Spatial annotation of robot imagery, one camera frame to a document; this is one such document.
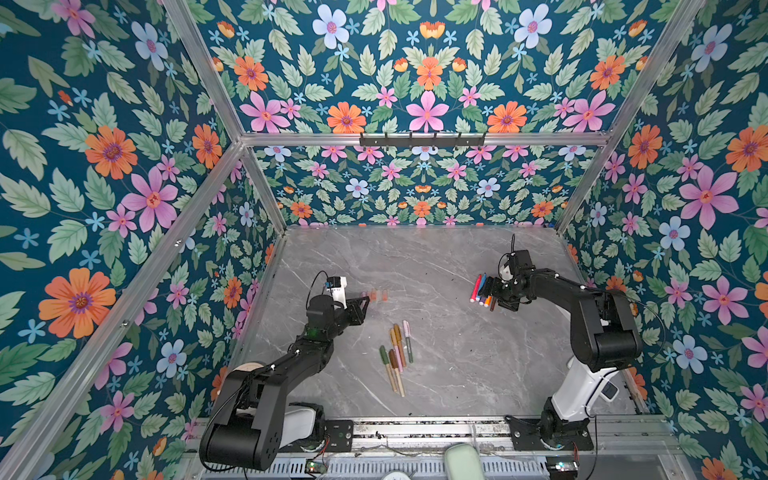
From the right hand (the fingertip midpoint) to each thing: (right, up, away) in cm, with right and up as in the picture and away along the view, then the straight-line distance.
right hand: (488, 294), depth 98 cm
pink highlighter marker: (-4, +1, +3) cm, 5 cm away
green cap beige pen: (-33, -18, -12) cm, 40 cm away
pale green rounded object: (-15, -35, -30) cm, 48 cm away
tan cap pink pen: (-31, -14, -10) cm, 35 cm away
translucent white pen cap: (-35, -1, +3) cm, 35 cm away
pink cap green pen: (-27, -12, -7) cm, 31 cm away
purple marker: (-2, -2, 0) cm, 3 cm away
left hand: (-38, +2, -13) cm, 40 cm away
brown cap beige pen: (-31, -19, -12) cm, 38 cm away
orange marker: (0, -2, 0) cm, 2 cm away
